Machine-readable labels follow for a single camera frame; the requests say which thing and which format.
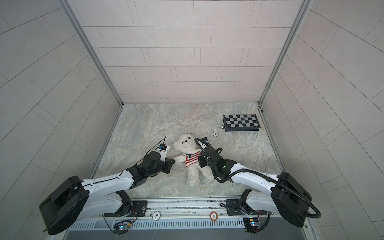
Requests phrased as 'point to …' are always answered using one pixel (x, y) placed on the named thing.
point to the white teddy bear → (186, 144)
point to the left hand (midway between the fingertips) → (178, 160)
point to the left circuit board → (122, 227)
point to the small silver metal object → (220, 126)
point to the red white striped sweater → (191, 158)
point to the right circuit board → (251, 224)
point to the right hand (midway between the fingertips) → (199, 154)
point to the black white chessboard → (240, 122)
